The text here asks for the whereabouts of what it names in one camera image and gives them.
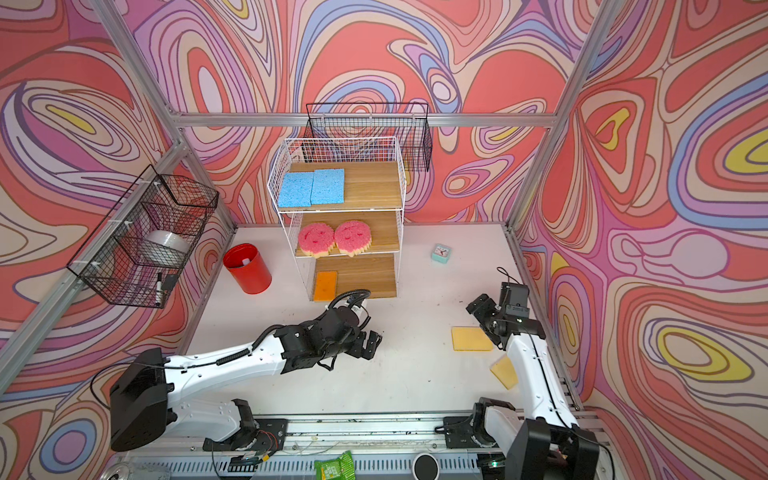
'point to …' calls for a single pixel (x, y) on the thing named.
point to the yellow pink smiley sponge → (353, 237)
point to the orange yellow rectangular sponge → (325, 289)
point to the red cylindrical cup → (245, 263)
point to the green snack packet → (341, 468)
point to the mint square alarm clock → (442, 253)
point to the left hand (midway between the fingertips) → (375, 334)
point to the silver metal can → (125, 471)
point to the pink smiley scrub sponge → (316, 239)
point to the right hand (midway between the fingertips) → (481, 318)
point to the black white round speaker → (425, 465)
